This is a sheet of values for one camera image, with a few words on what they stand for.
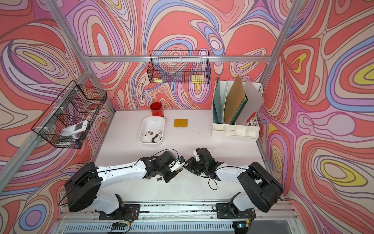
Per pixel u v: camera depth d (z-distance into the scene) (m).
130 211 0.72
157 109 1.08
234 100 1.00
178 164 0.75
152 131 1.05
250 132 1.02
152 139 1.01
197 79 0.82
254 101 0.85
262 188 0.44
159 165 0.65
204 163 0.70
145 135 1.03
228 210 0.73
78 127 0.68
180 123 1.08
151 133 1.04
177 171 0.82
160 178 0.84
